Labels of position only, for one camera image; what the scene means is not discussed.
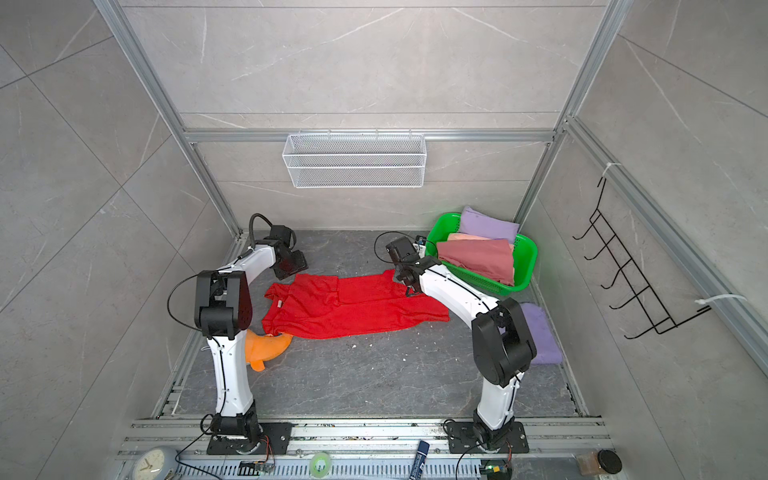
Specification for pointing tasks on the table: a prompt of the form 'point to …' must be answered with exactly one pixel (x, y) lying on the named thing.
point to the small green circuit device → (496, 469)
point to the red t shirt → (306, 306)
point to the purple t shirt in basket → (475, 222)
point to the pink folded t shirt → (492, 258)
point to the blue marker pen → (419, 463)
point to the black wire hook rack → (644, 299)
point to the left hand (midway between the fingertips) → (300, 261)
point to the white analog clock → (155, 463)
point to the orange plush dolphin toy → (259, 348)
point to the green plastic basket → (524, 257)
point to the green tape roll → (313, 465)
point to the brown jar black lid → (598, 462)
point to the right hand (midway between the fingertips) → (408, 270)
